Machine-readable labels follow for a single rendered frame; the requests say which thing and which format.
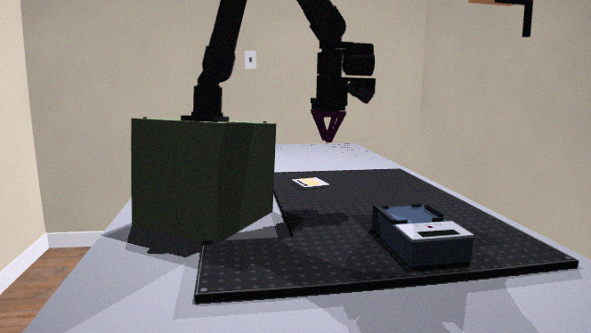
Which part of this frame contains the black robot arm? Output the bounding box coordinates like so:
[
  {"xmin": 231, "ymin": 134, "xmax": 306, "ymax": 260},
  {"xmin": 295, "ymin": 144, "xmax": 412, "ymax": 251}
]
[{"xmin": 181, "ymin": 0, "xmax": 376, "ymax": 121}]

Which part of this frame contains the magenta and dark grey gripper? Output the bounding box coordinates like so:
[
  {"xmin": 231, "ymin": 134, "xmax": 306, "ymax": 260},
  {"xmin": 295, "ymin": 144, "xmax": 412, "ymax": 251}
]
[{"xmin": 311, "ymin": 74, "xmax": 348, "ymax": 142}]

